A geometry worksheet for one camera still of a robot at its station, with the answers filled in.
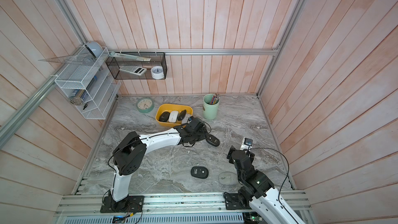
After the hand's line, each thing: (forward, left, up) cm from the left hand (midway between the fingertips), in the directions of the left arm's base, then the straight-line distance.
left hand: (204, 137), depth 91 cm
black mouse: (+17, +27, -3) cm, 32 cm away
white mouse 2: (+16, +12, -3) cm, 20 cm away
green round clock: (+27, +42, -3) cm, 50 cm away
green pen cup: (+18, -4, +2) cm, 19 cm away
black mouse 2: (+18, +15, -2) cm, 23 cm away
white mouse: (+17, +21, -2) cm, 27 cm away
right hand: (-9, -17, +7) cm, 21 cm away
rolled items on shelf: (+8, +64, +26) cm, 70 cm away
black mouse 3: (-1, -5, -3) cm, 6 cm away
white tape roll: (+32, +29, +23) cm, 49 cm away
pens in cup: (+21, -7, +12) cm, 25 cm away
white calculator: (+37, +46, +21) cm, 62 cm away
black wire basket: (+42, +44, +21) cm, 64 cm away
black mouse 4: (-20, +3, -3) cm, 20 cm away
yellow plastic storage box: (+24, +25, -1) cm, 35 cm away
